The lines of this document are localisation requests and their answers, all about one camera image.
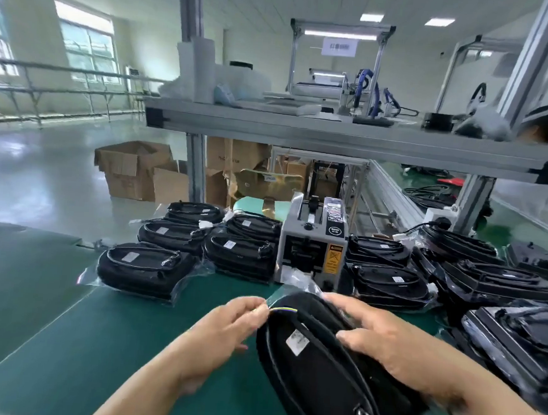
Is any grey tape dispenser machine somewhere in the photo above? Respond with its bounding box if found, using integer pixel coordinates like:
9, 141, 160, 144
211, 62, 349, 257
275, 191, 353, 294

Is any grey metal railing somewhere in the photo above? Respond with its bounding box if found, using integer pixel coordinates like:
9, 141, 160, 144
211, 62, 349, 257
0, 57, 165, 135

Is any green round stool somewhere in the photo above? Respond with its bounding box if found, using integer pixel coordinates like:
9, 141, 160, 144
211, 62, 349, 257
233, 195, 295, 222

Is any white hanging sign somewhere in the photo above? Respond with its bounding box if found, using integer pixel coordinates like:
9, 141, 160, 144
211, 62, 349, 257
322, 37, 359, 59

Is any white box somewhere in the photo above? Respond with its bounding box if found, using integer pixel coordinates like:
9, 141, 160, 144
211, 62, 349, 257
212, 65, 276, 103

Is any person's right hand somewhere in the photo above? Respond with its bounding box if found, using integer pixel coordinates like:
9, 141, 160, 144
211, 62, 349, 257
315, 291, 475, 404

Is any bundle of black cables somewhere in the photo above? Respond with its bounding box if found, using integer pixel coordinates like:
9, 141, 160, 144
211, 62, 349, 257
403, 181, 459, 210

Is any person's right forearm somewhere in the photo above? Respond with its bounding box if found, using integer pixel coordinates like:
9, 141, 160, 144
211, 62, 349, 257
447, 353, 548, 415

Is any grey barcode scanner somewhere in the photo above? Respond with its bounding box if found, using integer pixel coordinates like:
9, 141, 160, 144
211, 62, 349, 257
452, 104, 516, 143

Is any black cup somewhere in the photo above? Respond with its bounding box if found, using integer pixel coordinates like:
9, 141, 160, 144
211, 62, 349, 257
422, 113, 455, 133

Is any bagged black lamp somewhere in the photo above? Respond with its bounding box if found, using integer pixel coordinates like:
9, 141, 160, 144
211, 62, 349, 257
162, 198, 229, 229

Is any grey metal shelf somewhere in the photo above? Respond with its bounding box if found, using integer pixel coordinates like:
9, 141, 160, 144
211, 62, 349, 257
141, 95, 548, 186

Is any group of bagged black lamps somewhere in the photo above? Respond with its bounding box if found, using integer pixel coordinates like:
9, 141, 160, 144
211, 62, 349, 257
335, 210, 548, 415

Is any white handset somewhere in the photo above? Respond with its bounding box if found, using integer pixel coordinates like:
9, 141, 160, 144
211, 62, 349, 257
214, 84, 238, 108

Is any person's left hand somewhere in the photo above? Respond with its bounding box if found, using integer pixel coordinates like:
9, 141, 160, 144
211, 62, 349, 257
163, 289, 272, 397

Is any white power socket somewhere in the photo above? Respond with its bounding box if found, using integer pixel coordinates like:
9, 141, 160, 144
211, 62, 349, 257
438, 205, 461, 229

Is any aluminium workstation frame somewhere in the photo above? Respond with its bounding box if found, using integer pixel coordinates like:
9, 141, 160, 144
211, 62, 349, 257
283, 18, 397, 117

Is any black phone on shelf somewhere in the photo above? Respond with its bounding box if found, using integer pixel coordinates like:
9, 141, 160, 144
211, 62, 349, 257
352, 114, 396, 128

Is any white flat scale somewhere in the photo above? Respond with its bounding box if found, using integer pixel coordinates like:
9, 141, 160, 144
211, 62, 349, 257
234, 94, 322, 118

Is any metal floor bracket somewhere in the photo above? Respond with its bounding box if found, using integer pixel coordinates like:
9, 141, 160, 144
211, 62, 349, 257
76, 237, 110, 251

